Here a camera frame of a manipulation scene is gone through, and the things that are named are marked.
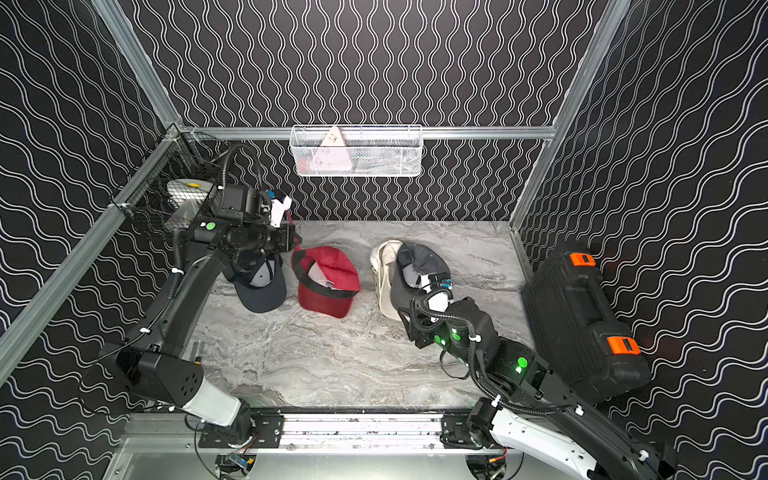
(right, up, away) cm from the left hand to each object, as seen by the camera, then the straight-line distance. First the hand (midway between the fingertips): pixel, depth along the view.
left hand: (298, 232), depth 75 cm
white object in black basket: (-32, +10, +6) cm, 34 cm away
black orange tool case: (+67, -25, -8) cm, 72 cm away
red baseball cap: (+6, -12, +7) cm, 15 cm away
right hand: (+27, -16, -10) cm, 33 cm away
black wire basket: (-40, +9, +1) cm, 41 cm away
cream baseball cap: (+20, -8, +20) cm, 29 cm away
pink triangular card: (+6, +24, +15) cm, 29 cm away
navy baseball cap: (-22, -15, +28) cm, 38 cm away
